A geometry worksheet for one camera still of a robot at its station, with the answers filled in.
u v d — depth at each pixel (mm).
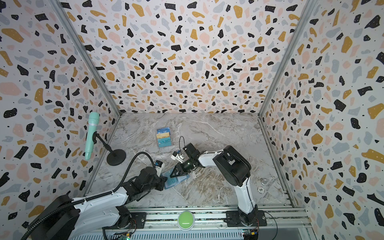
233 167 530
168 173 884
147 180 667
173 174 852
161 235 702
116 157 945
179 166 802
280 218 765
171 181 854
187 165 816
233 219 743
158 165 773
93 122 730
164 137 1032
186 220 736
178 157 856
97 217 537
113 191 550
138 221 730
